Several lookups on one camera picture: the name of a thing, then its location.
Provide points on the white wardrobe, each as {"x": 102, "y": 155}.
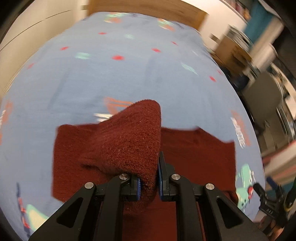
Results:
{"x": 38, "y": 23}

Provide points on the blue dinosaur print bedsheet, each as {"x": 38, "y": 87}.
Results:
{"x": 94, "y": 70}

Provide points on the wooden bed headboard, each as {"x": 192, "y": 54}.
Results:
{"x": 171, "y": 10}

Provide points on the white desk with clutter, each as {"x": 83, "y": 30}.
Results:
{"x": 267, "y": 40}

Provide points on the dark red knit sweater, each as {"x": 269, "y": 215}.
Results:
{"x": 130, "y": 142}

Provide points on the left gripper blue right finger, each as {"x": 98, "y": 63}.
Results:
{"x": 167, "y": 191}

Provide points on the grey office chair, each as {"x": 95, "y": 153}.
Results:
{"x": 265, "y": 101}

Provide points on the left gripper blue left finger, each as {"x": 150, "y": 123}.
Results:
{"x": 135, "y": 188}

